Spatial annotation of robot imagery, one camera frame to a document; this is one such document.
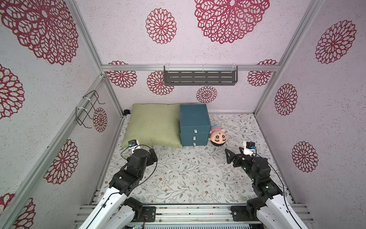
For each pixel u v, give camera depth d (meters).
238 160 0.67
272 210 0.52
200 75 0.93
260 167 0.56
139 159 0.53
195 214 0.76
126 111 1.21
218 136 0.96
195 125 0.85
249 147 0.64
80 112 0.73
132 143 0.64
